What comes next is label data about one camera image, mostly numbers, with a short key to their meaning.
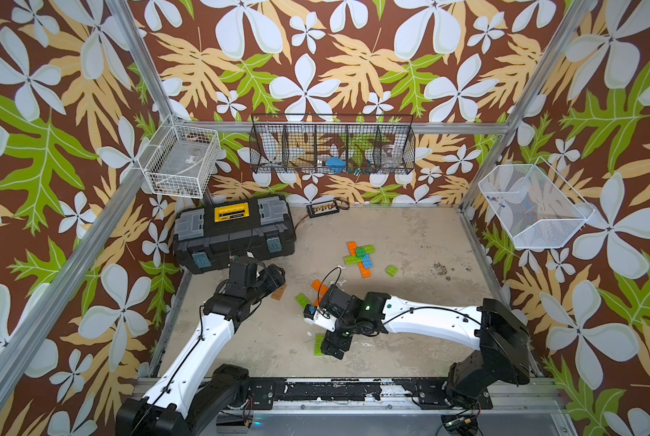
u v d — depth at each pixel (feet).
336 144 3.26
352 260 3.32
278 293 3.04
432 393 2.45
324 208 3.90
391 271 3.23
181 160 2.83
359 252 3.35
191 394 1.44
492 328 1.60
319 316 2.26
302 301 3.03
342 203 4.05
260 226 2.97
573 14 2.26
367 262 3.33
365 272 3.27
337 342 2.23
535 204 2.71
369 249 3.44
